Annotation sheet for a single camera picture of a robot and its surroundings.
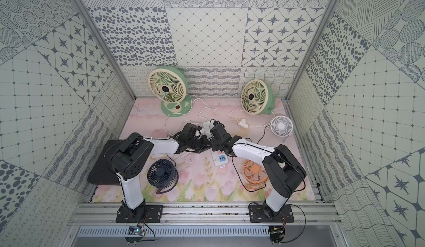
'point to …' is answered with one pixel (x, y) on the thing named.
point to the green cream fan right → (257, 98)
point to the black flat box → (102, 175)
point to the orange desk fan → (255, 175)
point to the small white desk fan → (281, 125)
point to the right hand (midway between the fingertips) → (217, 142)
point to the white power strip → (220, 159)
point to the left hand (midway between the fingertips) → (214, 142)
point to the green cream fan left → (170, 85)
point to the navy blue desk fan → (162, 174)
